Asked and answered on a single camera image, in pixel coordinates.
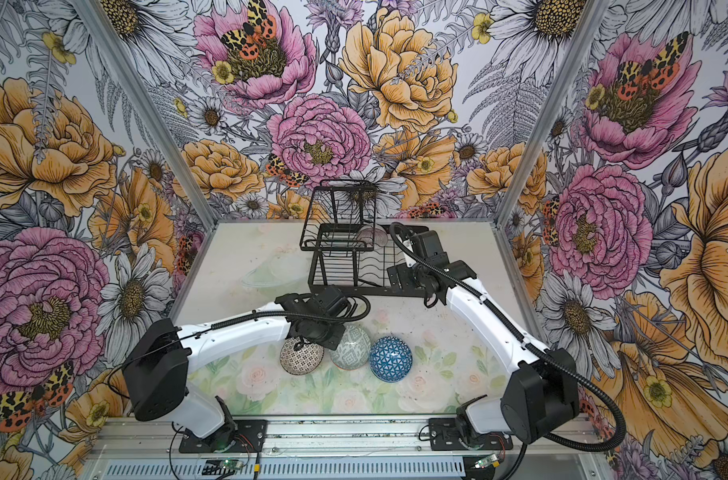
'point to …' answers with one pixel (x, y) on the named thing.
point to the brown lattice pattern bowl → (303, 361)
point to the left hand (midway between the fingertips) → (329, 344)
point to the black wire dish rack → (349, 250)
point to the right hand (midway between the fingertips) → (408, 278)
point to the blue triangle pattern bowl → (390, 359)
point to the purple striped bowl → (372, 237)
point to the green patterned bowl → (353, 350)
